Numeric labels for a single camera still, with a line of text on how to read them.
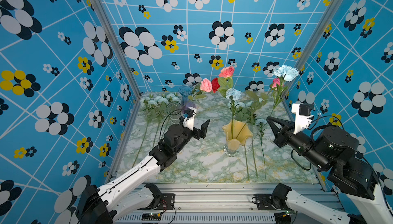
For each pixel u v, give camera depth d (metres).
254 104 1.08
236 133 0.82
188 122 0.61
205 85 0.67
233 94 0.70
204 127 0.62
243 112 1.05
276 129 0.51
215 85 0.82
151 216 0.72
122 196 0.43
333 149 0.34
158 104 1.12
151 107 1.09
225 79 0.74
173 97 1.10
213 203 0.74
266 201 0.72
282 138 0.44
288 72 0.44
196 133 0.62
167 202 0.72
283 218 0.70
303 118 0.42
